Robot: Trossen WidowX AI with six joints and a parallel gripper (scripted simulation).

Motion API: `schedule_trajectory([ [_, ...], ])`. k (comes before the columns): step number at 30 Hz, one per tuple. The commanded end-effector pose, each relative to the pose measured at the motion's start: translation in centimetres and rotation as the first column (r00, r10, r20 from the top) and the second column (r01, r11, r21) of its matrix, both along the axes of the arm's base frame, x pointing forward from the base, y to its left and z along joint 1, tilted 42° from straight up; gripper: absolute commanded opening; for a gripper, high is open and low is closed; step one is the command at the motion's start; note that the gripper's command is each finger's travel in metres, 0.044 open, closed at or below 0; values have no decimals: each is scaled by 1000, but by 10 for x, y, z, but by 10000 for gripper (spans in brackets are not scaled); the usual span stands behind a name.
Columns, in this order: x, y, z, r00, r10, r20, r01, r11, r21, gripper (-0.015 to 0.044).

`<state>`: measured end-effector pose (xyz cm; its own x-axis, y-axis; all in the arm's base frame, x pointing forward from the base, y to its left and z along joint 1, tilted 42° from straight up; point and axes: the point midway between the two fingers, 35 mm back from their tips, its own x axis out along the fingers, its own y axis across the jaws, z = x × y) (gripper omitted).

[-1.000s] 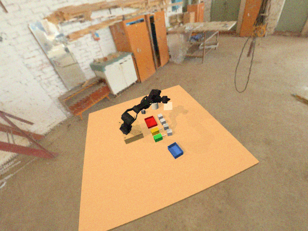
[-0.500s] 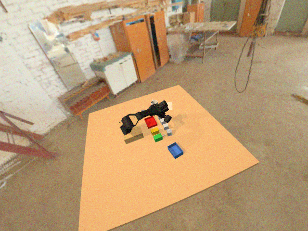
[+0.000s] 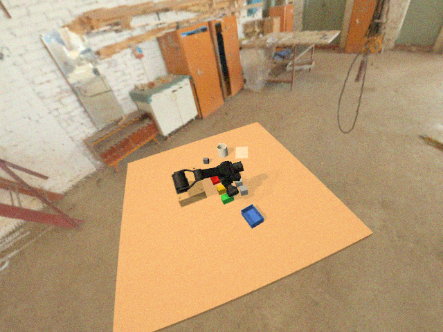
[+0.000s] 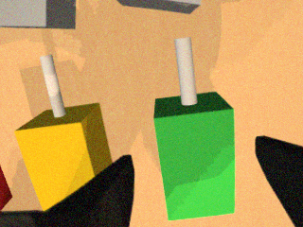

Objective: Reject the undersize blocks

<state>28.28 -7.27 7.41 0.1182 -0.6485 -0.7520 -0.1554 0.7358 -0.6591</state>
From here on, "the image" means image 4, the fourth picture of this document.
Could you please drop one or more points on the green block with grey pin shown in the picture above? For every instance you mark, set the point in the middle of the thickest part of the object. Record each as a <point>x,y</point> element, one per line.
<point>195,136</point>

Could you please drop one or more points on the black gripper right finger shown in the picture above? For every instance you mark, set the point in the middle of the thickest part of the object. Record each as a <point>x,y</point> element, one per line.
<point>282,165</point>

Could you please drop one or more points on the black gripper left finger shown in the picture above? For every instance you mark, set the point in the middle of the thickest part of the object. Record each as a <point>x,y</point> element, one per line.
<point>107,200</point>

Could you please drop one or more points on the red tray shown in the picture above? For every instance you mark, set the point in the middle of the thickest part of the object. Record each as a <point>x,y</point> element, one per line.
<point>5,194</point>

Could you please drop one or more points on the yellow block with white pin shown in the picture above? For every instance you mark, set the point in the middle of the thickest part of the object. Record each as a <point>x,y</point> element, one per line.
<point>64,147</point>

